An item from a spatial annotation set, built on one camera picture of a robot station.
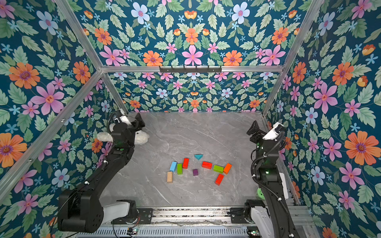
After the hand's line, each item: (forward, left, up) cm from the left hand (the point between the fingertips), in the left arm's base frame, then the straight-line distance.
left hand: (134, 115), depth 79 cm
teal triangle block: (-13, -33, -27) cm, 45 cm away
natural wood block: (-25, -16, -27) cm, 40 cm away
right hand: (-15, -66, +4) cm, 68 cm away
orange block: (-23, -50, -28) cm, 62 cm away
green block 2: (-22, -45, -28) cm, 57 cm away
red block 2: (-19, -38, -29) cm, 52 cm away
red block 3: (-28, -45, -28) cm, 60 cm away
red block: (-17, -25, -28) cm, 42 cm away
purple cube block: (-23, -31, -29) cm, 48 cm away
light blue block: (-19, -18, -27) cm, 37 cm away
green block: (-21, -22, -28) cm, 41 cm away
